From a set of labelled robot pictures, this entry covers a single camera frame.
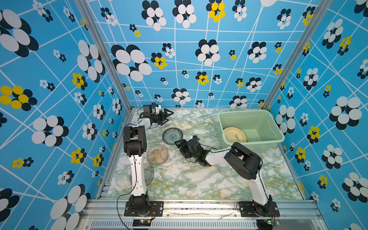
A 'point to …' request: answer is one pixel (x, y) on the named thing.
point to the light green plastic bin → (258, 128)
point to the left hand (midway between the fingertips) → (171, 115)
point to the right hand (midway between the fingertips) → (176, 145)
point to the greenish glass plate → (148, 174)
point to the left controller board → (141, 223)
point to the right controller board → (264, 224)
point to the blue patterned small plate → (170, 135)
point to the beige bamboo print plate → (235, 134)
